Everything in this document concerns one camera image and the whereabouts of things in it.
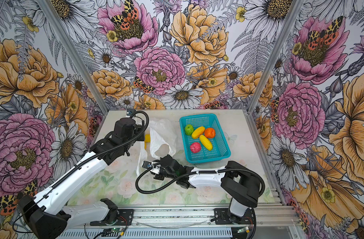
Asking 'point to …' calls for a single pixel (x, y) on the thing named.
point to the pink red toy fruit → (195, 147)
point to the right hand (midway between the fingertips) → (152, 166)
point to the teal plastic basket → (220, 148)
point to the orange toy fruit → (210, 133)
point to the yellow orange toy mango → (198, 132)
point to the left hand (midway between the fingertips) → (139, 130)
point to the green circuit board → (115, 229)
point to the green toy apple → (189, 129)
